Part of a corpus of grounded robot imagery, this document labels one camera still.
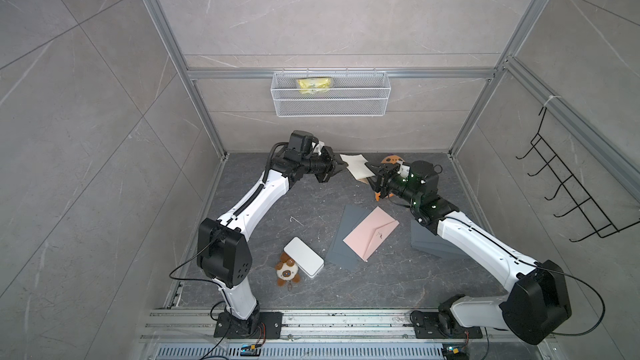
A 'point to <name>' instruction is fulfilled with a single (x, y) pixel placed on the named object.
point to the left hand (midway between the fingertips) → (353, 159)
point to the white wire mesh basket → (331, 94)
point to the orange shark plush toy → (390, 159)
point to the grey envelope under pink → (341, 252)
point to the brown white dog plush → (287, 270)
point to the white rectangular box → (307, 259)
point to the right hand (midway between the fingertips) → (364, 165)
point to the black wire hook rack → (585, 207)
